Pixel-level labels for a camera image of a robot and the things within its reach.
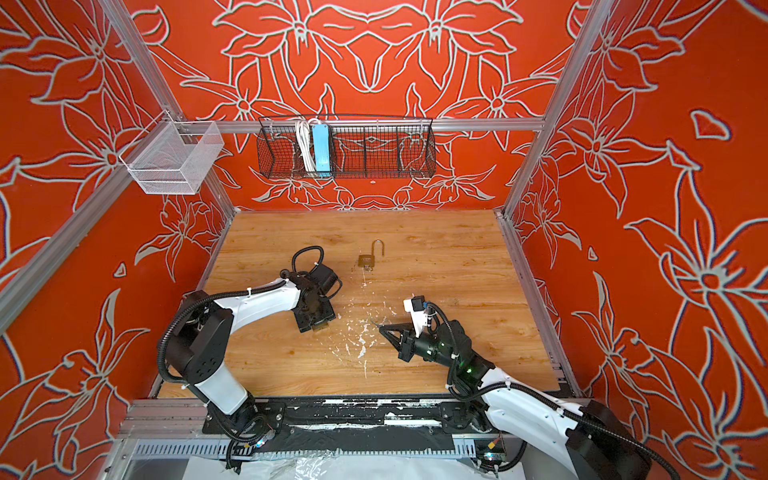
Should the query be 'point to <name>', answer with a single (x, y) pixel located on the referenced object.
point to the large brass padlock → (368, 260)
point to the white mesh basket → (173, 157)
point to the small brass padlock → (319, 327)
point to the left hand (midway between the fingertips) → (327, 319)
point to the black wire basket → (346, 147)
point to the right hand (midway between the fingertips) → (377, 334)
